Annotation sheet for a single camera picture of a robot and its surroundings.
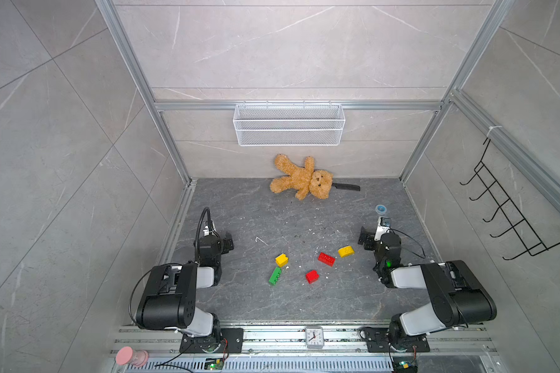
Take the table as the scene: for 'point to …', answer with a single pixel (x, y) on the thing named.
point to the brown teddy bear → (305, 180)
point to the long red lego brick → (326, 259)
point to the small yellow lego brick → (281, 260)
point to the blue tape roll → (380, 209)
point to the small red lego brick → (312, 277)
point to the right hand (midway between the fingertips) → (377, 228)
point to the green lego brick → (274, 275)
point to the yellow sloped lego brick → (346, 251)
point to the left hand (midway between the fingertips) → (217, 232)
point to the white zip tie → (256, 240)
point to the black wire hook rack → (505, 203)
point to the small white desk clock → (314, 336)
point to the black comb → (346, 186)
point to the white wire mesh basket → (289, 125)
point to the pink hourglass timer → (127, 355)
